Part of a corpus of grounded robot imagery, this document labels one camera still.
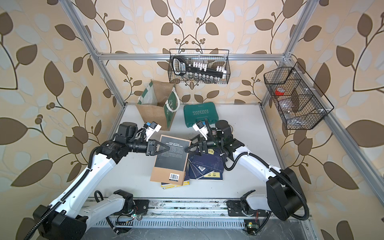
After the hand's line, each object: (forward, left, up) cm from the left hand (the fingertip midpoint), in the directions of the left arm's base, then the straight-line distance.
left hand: (165, 147), depth 67 cm
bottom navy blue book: (-4, -25, -24) cm, 35 cm away
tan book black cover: (-7, -3, -4) cm, 9 cm away
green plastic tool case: (+40, -13, -21) cm, 47 cm away
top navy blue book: (-1, -19, -19) cm, 27 cm away
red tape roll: (+31, -59, +8) cm, 67 cm away
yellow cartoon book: (-10, +1, -22) cm, 24 cm away
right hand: (+2, -9, -3) cm, 10 cm away
